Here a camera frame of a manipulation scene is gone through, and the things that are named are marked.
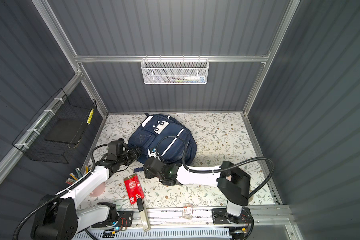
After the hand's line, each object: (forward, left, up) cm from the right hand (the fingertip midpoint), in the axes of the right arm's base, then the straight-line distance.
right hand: (149, 167), depth 79 cm
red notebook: (-7, +11, -15) cm, 20 cm away
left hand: (+10, +6, -1) cm, 12 cm away
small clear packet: (-19, -20, -9) cm, 29 cm away
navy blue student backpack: (+16, -12, 0) cm, 20 cm away
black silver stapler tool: (-21, +1, -8) cm, 23 cm away
